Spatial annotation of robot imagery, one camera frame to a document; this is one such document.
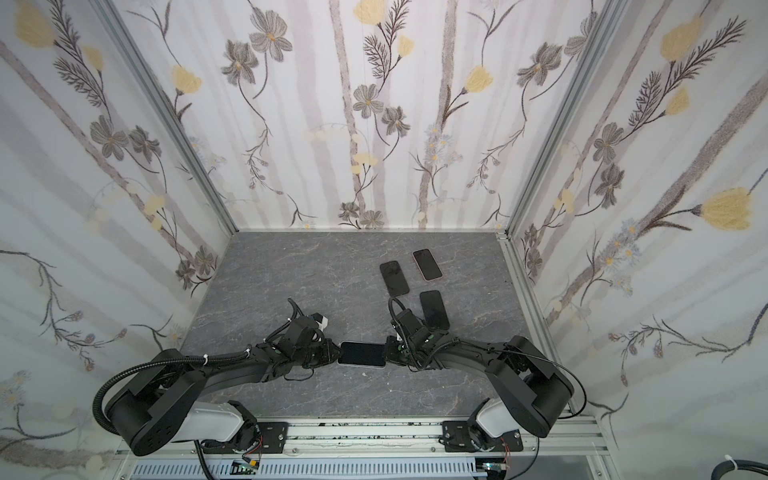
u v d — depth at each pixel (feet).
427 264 3.66
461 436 2.41
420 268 3.54
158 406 1.40
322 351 2.58
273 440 2.41
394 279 3.52
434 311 3.16
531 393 1.43
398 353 2.52
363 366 2.82
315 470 2.30
